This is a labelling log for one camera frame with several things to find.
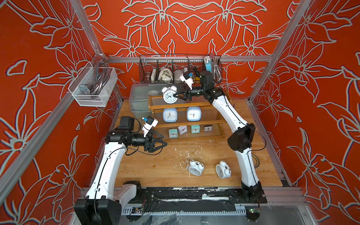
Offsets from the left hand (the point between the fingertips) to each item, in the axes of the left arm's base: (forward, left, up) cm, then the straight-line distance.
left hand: (163, 140), depth 67 cm
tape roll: (+2, -57, -24) cm, 61 cm away
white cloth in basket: (+44, +4, +7) cm, 45 cm away
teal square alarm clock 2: (+21, -18, -20) cm, 34 cm away
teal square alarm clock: (+17, -2, -20) cm, 26 cm away
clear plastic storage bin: (+38, +24, -7) cm, 45 cm away
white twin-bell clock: (-6, -17, -18) cm, 26 cm away
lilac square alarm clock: (+20, -9, -20) cm, 29 cm away
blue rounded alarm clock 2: (+23, -15, -5) cm, 28 cm away
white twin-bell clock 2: (-6, -32, -18) cm, 37 cm away
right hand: (+24, -3, +9) cm, 26 cm away
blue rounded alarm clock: (+20, -1, -5) cm, 21 cm away
